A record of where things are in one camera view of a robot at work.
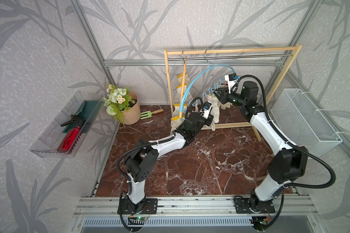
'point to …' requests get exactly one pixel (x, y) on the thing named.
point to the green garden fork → (149, 113)
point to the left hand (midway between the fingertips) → (212, 108)
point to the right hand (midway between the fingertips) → (214, 89)
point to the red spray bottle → (71, 136)
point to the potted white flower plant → (123, 104)
